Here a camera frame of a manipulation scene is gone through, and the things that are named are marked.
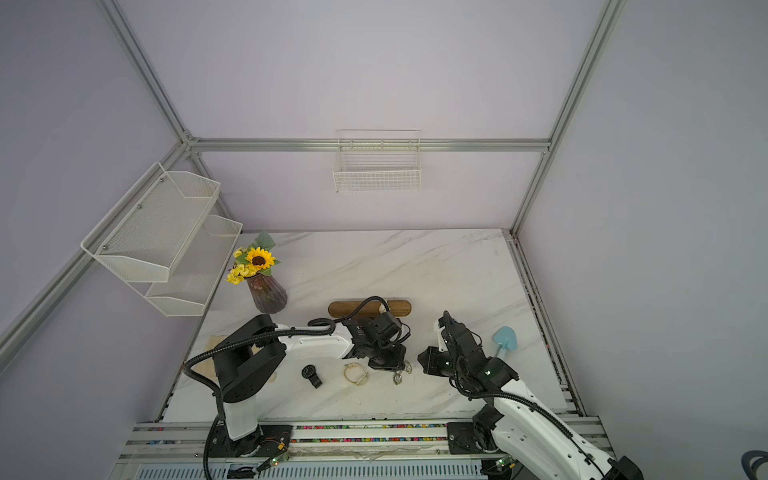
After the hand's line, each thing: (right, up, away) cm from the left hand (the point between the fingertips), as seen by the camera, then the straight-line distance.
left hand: (404, 369), depth 85 cm
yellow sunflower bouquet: (-41, +32, -2) cm, 52 cm away
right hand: (+5, +4, -4) cm, 8 cm away
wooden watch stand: (-18, +17, +4) cm, 25 cm away
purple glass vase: (-43, +20, +10) cm, 49 cm away
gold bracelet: (-14, -1, 0) cm, 14 cm away
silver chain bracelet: (-2, -2, -1) cm, 3 cm away
